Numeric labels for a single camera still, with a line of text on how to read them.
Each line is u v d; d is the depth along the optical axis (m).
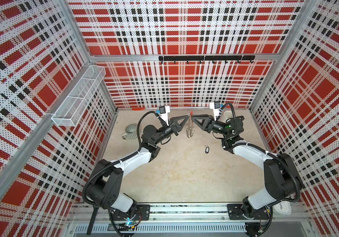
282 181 0.44
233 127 0.60
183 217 0.74
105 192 0.43
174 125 0.64
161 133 0.60
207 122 0.66
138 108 1.25
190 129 0.70
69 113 0.92
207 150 0.98
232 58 0.87
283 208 0.73
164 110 0.64
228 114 1.05
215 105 0.65
